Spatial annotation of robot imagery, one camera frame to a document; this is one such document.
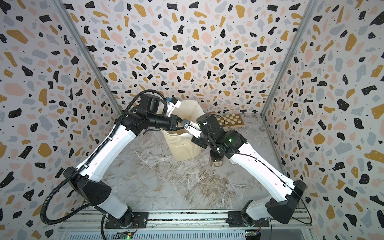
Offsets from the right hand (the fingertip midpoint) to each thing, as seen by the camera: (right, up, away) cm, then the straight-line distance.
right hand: (199, 129), depth 70 cm
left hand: (-4, +2, -3) cm, 6 cm away
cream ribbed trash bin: (-10, -10, +10) cm, 17 cm away
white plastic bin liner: (-6, +12, +21) cm, 25 cm away
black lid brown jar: (+9, -20, +19) cm, 29 cm away
